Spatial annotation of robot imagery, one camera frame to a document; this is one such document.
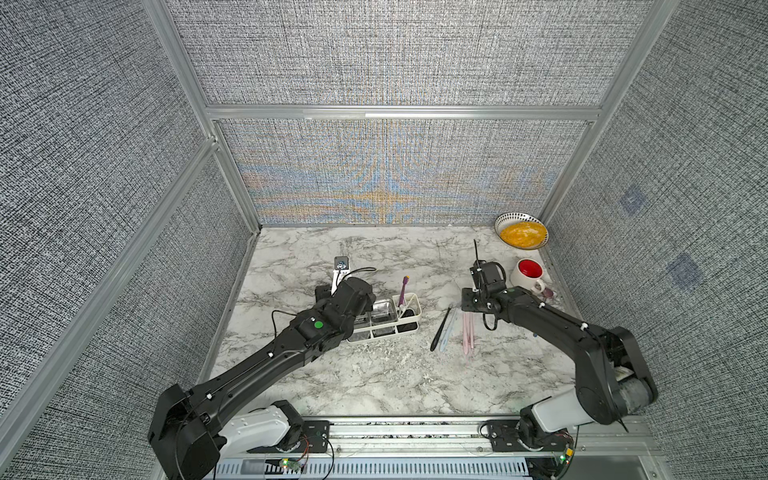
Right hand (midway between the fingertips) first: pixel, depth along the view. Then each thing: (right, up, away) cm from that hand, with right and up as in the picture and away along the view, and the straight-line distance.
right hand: (469, 290), depth 91 cm
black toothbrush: (-10, -13, -1) cm, 17 cm away
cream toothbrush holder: (-20, -8, -7) cm, 22 cm away
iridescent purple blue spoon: (+29, -2, +9) cm, 30 cm away
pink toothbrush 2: (+1, -12, +1) cm, 12 cm away
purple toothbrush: (-21, -1, -4) cm, 21 cm away
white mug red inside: (+22, +4, +10) cm, 25 cm away
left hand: (-34, +3, -14) cm, 37 cm away
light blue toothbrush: (-6, -13, +1) cm, 14 cm away
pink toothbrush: (-1, -13, +1) cm, 13 cm away
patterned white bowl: (+27, +26, +29) cm, 48 cm away
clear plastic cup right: (-26, -7, +3) cm, 28 cm away
